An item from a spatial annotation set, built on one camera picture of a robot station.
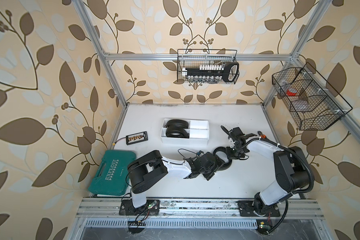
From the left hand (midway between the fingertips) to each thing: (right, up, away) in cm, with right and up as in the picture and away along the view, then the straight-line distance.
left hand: (221, 164), depth 82 cm
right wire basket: (+44, +32, -9) cm, 55 cm away
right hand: (+7, +2, +10) cm, 12 cm away
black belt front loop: (-22, +17, +13) cm, 30 cm away
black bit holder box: (-53, +13, +17) cm, 57 cm away
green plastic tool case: (-60, -6, -2) cm, 60 cm away
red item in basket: (+39, +40, 0) cm, 55 cm away
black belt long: (-25, +22, +16) cm, 37 cm away
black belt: (+5, -1, +4) cm, 6 cm away
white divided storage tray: (-11, +17, +16) cm, 26 cm away
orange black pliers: (+32, +14, +19) cm, 40 cm away
